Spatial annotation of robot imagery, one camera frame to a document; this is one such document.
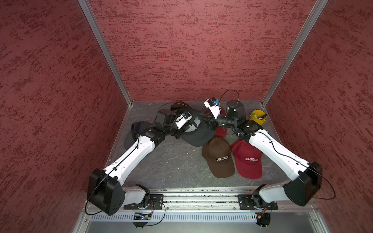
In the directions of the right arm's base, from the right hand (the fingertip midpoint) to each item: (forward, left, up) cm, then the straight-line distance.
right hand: (200, 119), depth 72 cm
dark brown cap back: (+30, +14, -20) cm, 39 cm away
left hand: (+1, +8, -8) cm, 12 cm away
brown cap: (-7, -11, -22) cm, 26 cm away
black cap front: (-3, +2, -6) cm, 7 cm away
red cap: (-3, -11, -7) cm, 14 cm away
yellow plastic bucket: (+18, -41, -20) cm, 49 cm away
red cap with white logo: (-12, -28, -24) cm, 39 cm away
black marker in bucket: (+17, -47, -21) cm, 54 cm away
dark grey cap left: (+9, +40, -18) cm, 44 cm away
